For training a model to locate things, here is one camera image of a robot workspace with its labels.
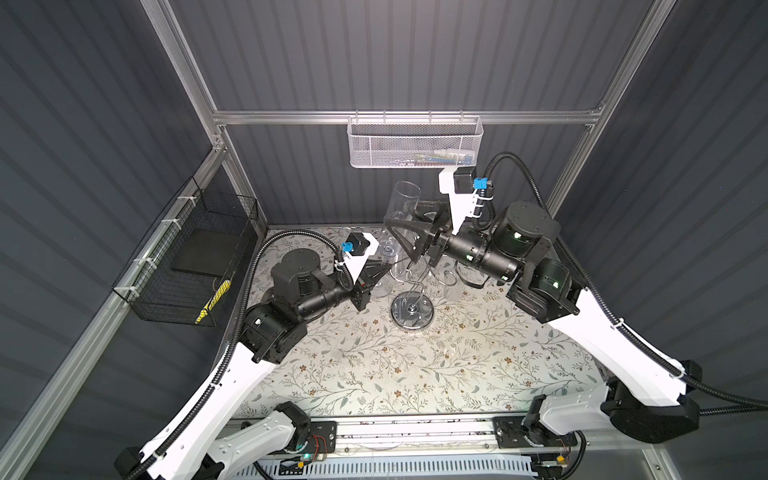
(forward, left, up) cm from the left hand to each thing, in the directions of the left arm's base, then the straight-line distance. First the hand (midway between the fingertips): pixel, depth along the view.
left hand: (388, 263), depth 59 cm
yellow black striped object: (-1, +38, -10) cm, 39 cm away
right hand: (-2, -2, +14) cm, 14 cm away
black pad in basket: (+14, +44, -10) cm, 47 cm away
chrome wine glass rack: (+10, -9, -37) cm, 39 cm away
